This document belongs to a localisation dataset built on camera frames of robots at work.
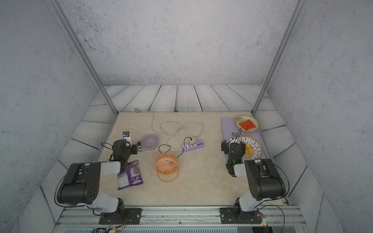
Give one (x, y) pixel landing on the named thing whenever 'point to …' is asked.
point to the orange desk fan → (167, 167)
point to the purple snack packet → (132, 176)
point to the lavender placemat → (228, 126)
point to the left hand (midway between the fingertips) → (134, 140)
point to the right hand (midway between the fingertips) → (235, 140)
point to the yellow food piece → (248, 150)
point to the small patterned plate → (242, 118)
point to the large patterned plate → (253, 149)
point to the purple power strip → (198, 144)
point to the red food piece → (247, 124)
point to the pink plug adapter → (193, 141)
